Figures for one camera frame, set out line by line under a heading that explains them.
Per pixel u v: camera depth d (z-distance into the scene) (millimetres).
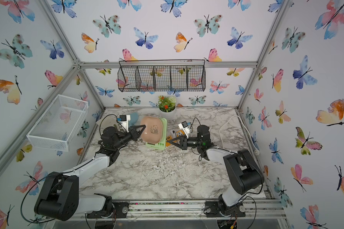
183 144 738
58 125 843
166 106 1014
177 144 776
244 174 461
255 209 710
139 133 771
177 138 773
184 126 755
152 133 790
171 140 789
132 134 721
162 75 981
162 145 789
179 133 1010
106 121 1120
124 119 722
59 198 414
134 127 741
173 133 959
